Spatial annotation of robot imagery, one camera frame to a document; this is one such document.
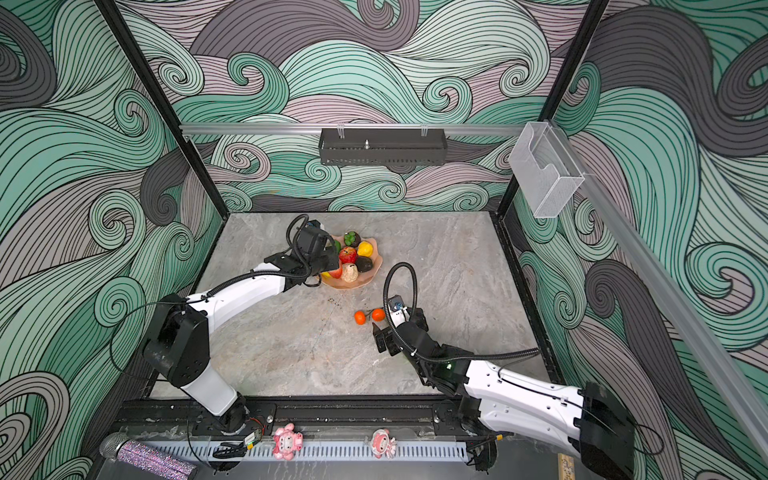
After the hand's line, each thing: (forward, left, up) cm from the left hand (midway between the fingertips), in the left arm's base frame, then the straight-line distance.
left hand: (337, 252), depth 89 cm
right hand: (-20, -16, -3) cm, 25 cm away
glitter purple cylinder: (-51, +38, -11) cm, 65 cm away
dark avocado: (+1, -8, -8) cm, 11 cm away
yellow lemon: (-5, +3, -5) cm, 8 cm away
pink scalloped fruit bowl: (-1, -7, -12) cm, 14 cm away
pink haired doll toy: (-47, -15, -11) cm, 50 cm away
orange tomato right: (-14, -13, -12) cm, 23 cm away
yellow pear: (+8, -8, -8) cm, 14 cm away
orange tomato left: (-15, -7, -12) cm, 21 cm away
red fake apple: (+6, -2, -10) cm, 12 cm away
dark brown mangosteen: (+10, -3, -6) cm, 12 cm away
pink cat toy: (-47, +8, -11) cm, 48 cm away
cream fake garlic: (-2, -3, -7) cm, 8 cm away
